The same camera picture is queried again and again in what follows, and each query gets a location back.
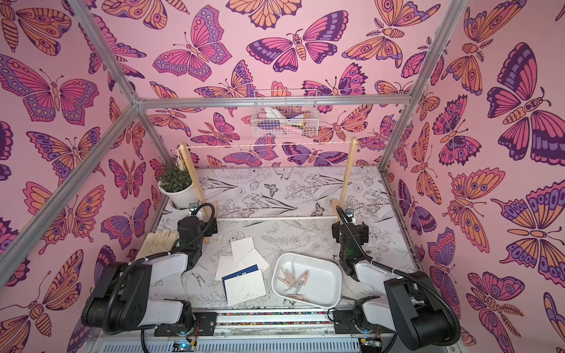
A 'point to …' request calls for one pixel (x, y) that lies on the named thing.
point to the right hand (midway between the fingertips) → (354, 221)
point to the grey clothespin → (298, 285)
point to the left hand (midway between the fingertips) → (203, 214)
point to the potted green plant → (176, 184)
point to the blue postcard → (250, 269)
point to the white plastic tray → (312, 280)
